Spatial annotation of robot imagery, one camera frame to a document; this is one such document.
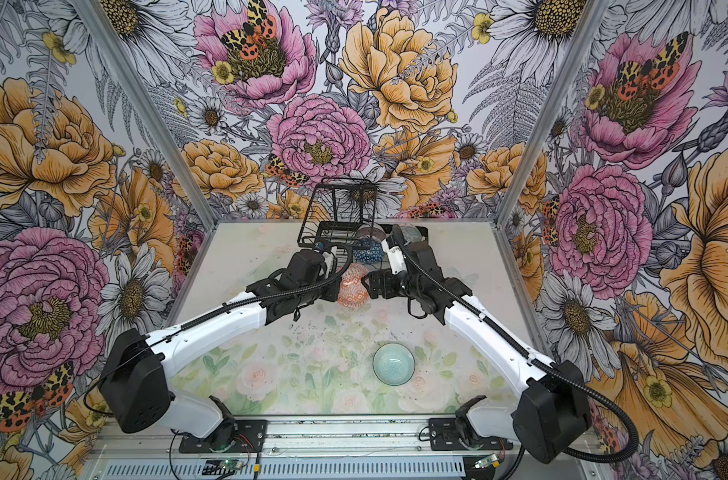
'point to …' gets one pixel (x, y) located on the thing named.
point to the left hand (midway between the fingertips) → (337, 286)
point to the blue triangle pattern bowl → (370, 254)
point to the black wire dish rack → (343, 213)
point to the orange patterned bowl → (352, 291)
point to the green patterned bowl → (411, 233)
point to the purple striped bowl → (373, 231)
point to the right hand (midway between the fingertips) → (378, 286)
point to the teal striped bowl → (393, 364)
